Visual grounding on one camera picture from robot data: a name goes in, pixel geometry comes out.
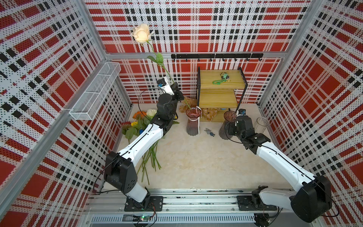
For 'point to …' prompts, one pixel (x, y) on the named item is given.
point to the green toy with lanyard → (225, 77)
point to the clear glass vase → (261, 125)
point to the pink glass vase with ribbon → (193, 124)
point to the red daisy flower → (126, 123)
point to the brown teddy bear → (208, 113)
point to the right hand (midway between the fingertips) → (234, 124)
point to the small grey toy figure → (208, 131)
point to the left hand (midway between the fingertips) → (180, 83)
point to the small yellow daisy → (134, 123)
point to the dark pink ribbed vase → (229, 116)
